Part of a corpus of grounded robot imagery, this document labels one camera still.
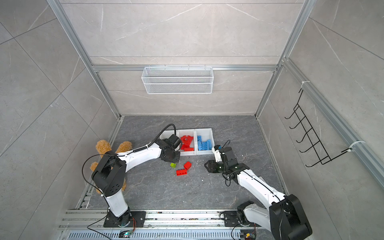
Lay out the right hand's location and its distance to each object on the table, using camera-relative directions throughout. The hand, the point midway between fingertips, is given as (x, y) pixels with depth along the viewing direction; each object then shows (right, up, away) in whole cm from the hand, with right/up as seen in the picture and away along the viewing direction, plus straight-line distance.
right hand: (210, 164), depth 85 cm
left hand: (-19, +4, +6) cm, 21 cm away
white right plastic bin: (-1, +17, +20) cm, 26 cm away
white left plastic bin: (-23, +19, -12) cm, 32 cm away
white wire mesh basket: (-20, +54, +16) cm, 60 cm away
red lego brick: (-14, +8, +13) cm, 21 cm away
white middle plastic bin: (-13, +18, +22) cm, 31 cm away
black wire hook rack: (+47, +11, -20) cm, 52 cm away
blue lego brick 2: (-2, +9, +14) cm, 17 cm away
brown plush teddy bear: (-63, +11, +1) cm, 64 cm away
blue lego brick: (-6, +11, +12) cm, 18 cm away
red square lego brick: (-13, -2, +6) cm, 15 cm away
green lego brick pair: (-22, -1, +3) cm, 22 cm away
